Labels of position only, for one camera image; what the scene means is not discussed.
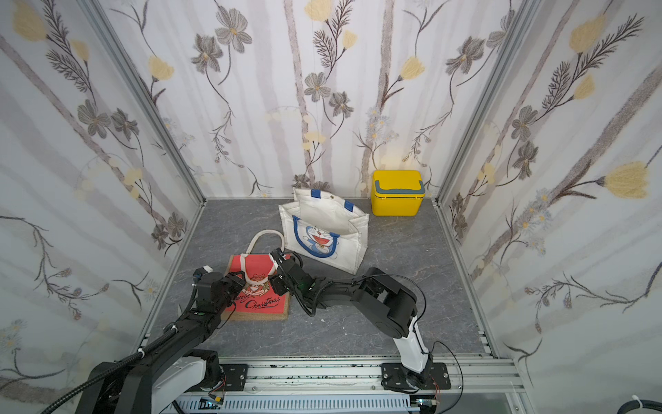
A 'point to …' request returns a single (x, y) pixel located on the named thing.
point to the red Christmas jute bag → (258, 299)
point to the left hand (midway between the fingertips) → (245, 272)
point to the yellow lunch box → (396, 192)
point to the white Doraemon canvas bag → (325, 228)
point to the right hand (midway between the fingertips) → (275, 268)
